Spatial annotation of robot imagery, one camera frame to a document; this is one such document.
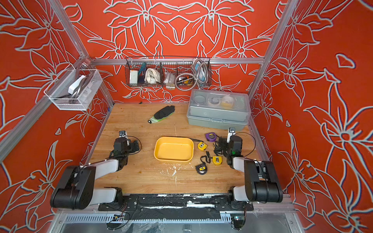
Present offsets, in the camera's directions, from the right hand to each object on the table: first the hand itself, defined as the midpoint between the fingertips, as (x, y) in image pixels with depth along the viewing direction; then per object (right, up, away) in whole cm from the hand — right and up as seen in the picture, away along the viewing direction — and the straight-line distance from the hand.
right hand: (226, 136), depth 92 cm
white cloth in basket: (-48, +39, -3) cm, 62 cm away
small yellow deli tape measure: (-7, -14, -5) cm, 17 cm away
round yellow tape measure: (-16, -7, 0) cm, 17 cm away
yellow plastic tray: (-34, -8, 0) cm, 35 cm away
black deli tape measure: (-18, -17, -11) cm, 27 cm away
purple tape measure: (-9, -1, +3) cm, 10 cm away
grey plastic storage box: (-6, +18, -3) cm, 19 cm away
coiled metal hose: (-25, +34, -5) cm, 43 cm away
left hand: (-64, -3, +1) cm, 64 cm away
